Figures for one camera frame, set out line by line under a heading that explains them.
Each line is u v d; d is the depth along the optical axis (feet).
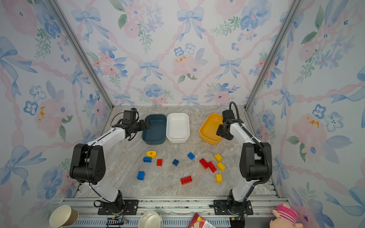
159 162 2.95
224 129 2.63
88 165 1.56
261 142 1.65
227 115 2.51
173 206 2.48
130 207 2.46
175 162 2.88
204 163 2.89
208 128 3.52
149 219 2.31
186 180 2.70
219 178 2.68
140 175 2.74
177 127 3.41
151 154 2.97
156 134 3.33
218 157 2.94
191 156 3.04
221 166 2.88
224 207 2.39
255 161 1.57
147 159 2.95
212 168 2.81
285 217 2.18
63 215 2.37
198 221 2.22
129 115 2.40
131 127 2.50
